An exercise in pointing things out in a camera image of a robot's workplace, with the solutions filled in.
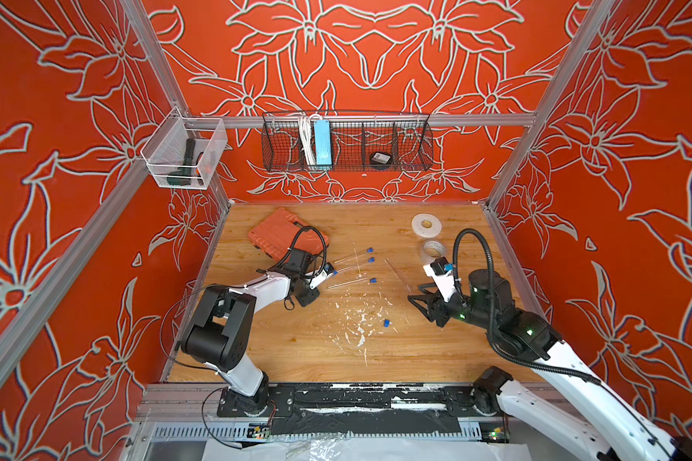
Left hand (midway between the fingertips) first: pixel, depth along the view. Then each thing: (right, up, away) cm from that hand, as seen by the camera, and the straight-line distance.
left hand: (309, 286), depth 95 cm
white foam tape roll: (+45, +21, +16) cm, 52 cm away
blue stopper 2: (+22, +8, +7) cm, 24 cm away
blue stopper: (+22, +12, +8) cm, 26 cm away
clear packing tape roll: (+46, +12, +11) cm, 49 cm away
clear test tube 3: (+13, +1, 0) cm, 13 cm away
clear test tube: (+14, +9, +7) cm, 18 cm away
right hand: (+28, +4, -27) cm, 39 cm away
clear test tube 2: (+12, +5, +4) cm, 14 cm away
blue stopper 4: (+25, -10, -8) cm, 28 cm away
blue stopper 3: (+22, +2, +2) cm, 22 cm away
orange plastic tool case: (-13, +18, +6) cm, 23 cm away
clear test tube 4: (+31, +4, +2) cm, 31 cm away
